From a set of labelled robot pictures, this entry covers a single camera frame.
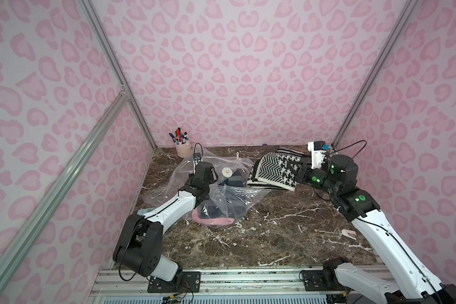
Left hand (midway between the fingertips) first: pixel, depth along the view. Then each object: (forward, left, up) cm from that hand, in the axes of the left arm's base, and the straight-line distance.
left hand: (203, 167), depth 89 cm
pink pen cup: (+20, +14, -9) cm, 26 cm away
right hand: (-12, -34, +17) cm, 40 cm away
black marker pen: (+26, +13, -3) cm, 29 cm away
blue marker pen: (+22, +19, -2) cm, 30 cm away
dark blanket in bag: (-17, -13, +1) cm, 21 cm away
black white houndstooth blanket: (-13, -30, +15) cm, 36 cm away
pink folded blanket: (-20, +3, -12) cm, 23 cm away
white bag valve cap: (0, -11, -4) cm, 12 cm away
